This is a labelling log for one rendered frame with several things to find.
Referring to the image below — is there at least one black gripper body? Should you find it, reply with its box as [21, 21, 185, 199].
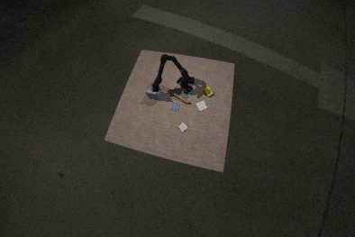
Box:
[177, 80, 193, 92]

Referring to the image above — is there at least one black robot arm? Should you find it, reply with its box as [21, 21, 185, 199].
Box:
[152, 54, 195, 92]

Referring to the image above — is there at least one yellow block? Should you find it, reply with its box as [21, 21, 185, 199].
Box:
[203, 86, 214, 97]

